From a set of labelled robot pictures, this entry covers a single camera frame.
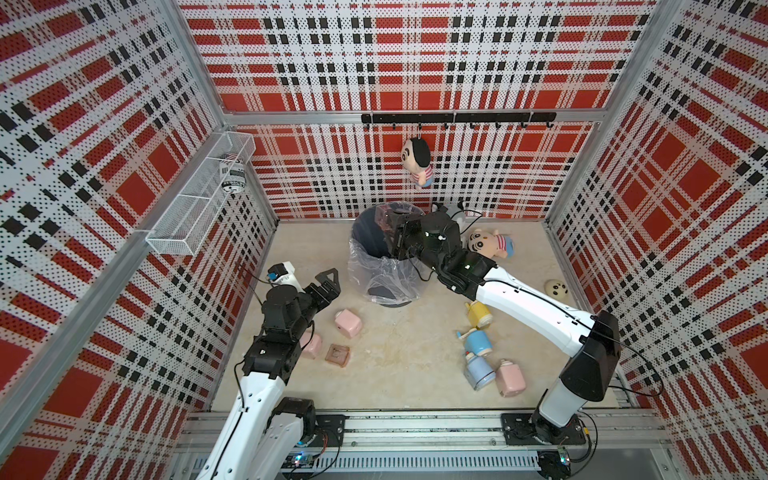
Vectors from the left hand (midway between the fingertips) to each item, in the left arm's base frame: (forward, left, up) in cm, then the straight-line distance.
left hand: (333, 278), depth 76 cm
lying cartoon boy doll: (+25, -50, -17) cm, 59 cm away
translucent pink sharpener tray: (-12, +2, -23) cm, 26 cm away
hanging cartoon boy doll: (+37, -22, +11) cm, 45 cm away
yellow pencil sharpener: (-3, -40, -15) cm, 43 cm away
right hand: (+8, -14, +15) cm, 22 cm away
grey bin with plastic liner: (0, -13, +1) cm, 13 cm away
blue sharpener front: (-19, -38, -16) cm, 45 cm away
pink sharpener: (-4, -2, -18) cm, 18 cm away
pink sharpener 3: (-20, -46, -17) cm, 53 cm away
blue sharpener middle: (-10, -39, -18) cm, 44 cm away
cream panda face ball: (+8, -68, -20) cm, 72 cm away
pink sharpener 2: (-12, +7, -17) cm, 22 cm away
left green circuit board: (-37, +7, -21) cm, 43 cm away
